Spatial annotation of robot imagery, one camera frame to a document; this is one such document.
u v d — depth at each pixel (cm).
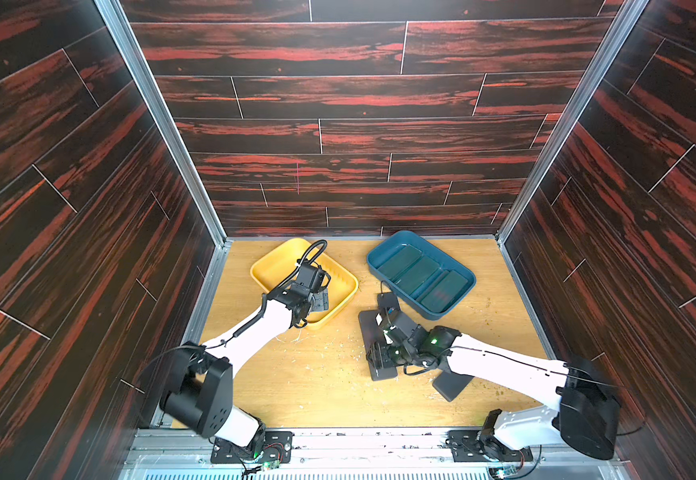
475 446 74
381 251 114
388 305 102
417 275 106
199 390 43
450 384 83
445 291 98
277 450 73
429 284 103
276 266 107
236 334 49
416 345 60
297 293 67
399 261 110
